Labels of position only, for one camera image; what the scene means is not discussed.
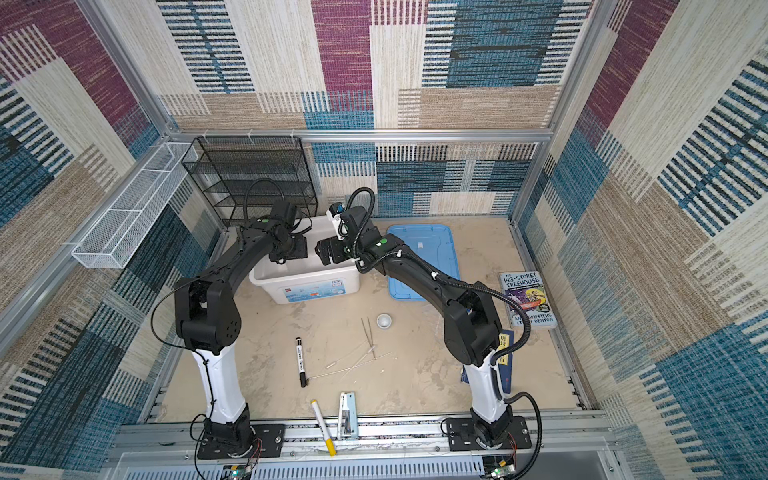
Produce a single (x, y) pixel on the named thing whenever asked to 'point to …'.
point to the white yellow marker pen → (323, 428)
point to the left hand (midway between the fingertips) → (295, 246)
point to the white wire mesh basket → (115, 236)
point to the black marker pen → (301, 366)
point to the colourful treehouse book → (527, 288)
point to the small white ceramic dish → (384, 321)
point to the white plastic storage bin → (306, 280)
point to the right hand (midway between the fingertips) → (331, 247)
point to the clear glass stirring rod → (329, 372)
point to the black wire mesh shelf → (244, 176)
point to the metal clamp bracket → (347, 417)
